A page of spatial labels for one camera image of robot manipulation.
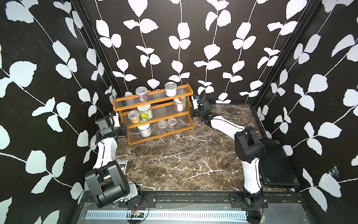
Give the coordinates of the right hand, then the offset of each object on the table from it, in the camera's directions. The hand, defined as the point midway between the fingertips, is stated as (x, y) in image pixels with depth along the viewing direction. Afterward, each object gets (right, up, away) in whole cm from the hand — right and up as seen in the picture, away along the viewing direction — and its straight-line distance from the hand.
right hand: (189, 105), depth 97 cm
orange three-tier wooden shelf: (-27, -6, +19) cm, 33 cm away
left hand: (-42, -12, -11) cm, 45 cm away
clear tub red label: (-19, -14, +1) cm, 24 cm away
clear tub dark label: (-13, -14, +2) cm, 19 cm away
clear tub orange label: (-35, -8, -12) cm, 37 cm away
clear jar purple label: (-28, +6, -17) cm, 34 cm away
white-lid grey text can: (-30, -18, -4) cm, 35 cm away
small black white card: (-42, -38, -12) cm, 58 cm away
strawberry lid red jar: (-7, 0, -6) cm, 9 cm away
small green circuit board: (-29, -59, -26) cm, 70 cm away
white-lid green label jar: (-28, -5, -12) cm, 31 cm away
